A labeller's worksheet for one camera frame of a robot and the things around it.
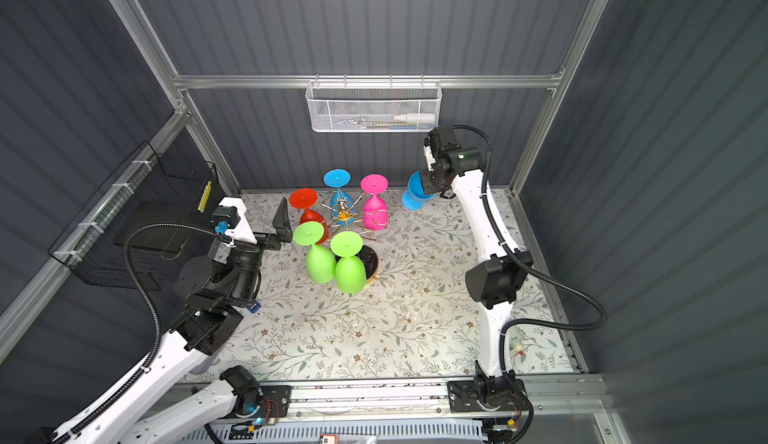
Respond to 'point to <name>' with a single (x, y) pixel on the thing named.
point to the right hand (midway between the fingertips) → (436, 183)
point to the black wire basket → (149, 189)
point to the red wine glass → (305, 198)
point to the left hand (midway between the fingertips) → (259, 200)
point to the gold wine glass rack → (349, 223)
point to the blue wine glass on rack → (341, 203)
